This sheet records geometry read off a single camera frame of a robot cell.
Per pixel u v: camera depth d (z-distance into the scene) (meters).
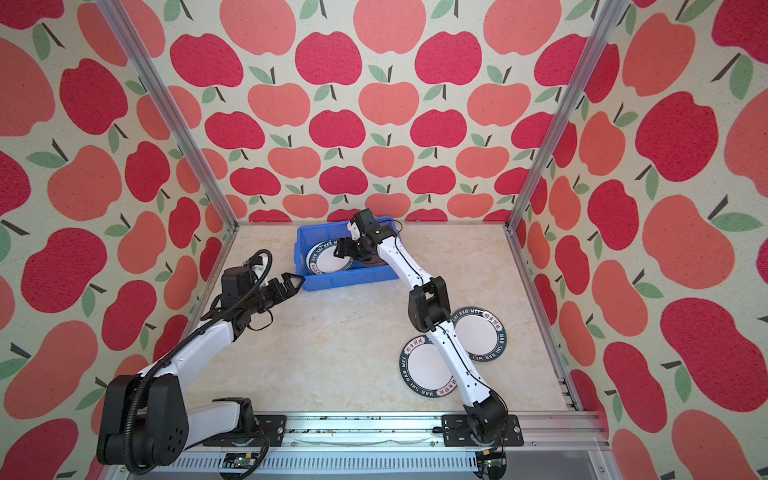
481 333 0.91
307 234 1.11
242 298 0.63
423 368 0.87
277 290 0.77
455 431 0.73
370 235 0.82
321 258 1.07
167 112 0.87
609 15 0.69
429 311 0.70
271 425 0.75
